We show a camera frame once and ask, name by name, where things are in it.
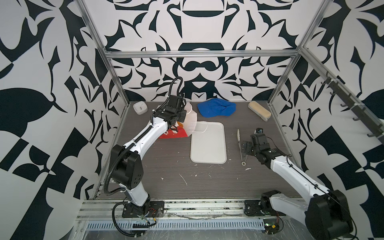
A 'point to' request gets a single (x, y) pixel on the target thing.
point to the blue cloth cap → (216, 106)
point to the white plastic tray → (208, 144)
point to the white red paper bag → (182, 129)
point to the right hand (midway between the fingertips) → (253, 145)
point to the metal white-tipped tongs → (243, 163)
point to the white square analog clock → (140, 107)
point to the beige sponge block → (261, 111)
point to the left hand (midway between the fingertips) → (179, 108)
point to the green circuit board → (271, 226)
